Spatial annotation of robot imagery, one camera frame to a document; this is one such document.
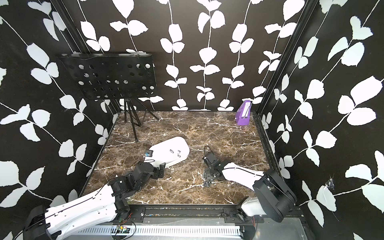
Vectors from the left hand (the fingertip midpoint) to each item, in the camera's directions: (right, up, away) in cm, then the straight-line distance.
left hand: (159, 161), depth 80 cm
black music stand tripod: (-22, +34, +8) cm, 42 cm away
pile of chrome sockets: (+27, -13, +5) cm, 31 cm away
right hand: (+28, -8, +9) cm, 31 cm away
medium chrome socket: (+9, 0, +15) cm, 17 cm away
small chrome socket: (+9, +2, +17) cm, 19 cm away
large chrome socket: (+4, +3, +15) cm, 16 cm away
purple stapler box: (+54, +28, +27) cm, 67 cm away
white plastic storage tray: (+3, +2, +15) cm, 16 cm away
